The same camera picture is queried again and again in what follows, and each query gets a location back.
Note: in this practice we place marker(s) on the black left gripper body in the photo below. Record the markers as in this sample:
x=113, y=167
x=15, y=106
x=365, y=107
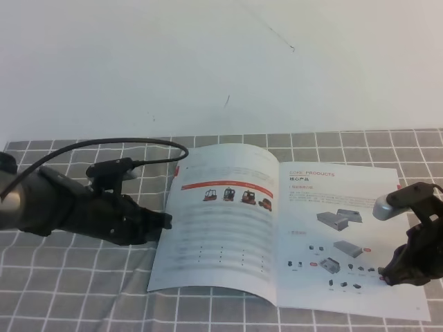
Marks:
x=100, y=210

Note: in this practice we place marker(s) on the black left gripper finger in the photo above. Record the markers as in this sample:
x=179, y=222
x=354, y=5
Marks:
x=158, y=221

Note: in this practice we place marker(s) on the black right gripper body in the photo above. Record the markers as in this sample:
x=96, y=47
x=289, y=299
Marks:
x=420, y=259

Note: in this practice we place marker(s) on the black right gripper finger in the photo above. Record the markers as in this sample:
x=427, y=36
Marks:
x=390, y=274

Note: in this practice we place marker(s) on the white product brochure book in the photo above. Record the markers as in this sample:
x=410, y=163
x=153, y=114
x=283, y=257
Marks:
x=299, y=235

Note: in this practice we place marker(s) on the grey checked tablecloth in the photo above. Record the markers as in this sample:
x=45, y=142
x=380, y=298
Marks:
x=67, y=282

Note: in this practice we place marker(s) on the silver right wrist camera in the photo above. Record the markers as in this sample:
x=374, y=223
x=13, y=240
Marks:
x=419, y=198

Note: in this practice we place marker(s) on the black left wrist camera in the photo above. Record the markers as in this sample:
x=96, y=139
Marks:
x=110, y=175

